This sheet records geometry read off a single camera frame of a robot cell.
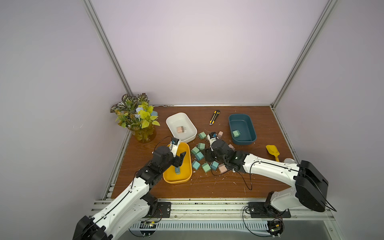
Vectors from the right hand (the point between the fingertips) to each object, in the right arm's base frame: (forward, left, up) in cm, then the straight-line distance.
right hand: (205, 147), depth 81 cm
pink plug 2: (+20, +17, -11) cm, 29 cm away
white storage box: (+30, +18, -12) cm, 37 cm away
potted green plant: (+14, +40, +11) cm, 44 cm away
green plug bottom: (-7, 0, -12) cm, 14 cm away
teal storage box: (+21, -26, -14) cm, 37 cm away
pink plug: (+16, -10, -11) cm, 22 cm away
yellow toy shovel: (+7, -44, -15) cm, 47 cm away
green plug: (+17, -22, -12) cm, 30 cm away
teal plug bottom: (-6, -5, -11) cm, 13 cm away
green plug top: (+15, +2, -11) cm, 18 cm away
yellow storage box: (-9, +11, -12) cm, 19 cm away
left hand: (-2, +13, 0) cm, 13 cm away
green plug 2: (+7, +2, -11) cm, 13 cm away
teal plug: (-10, +16, -10) cm, 21 cm away
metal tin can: (-2, -50, -10) cm, 51 cm away
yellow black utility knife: (+33, -7, -13) cm, 36 cm away
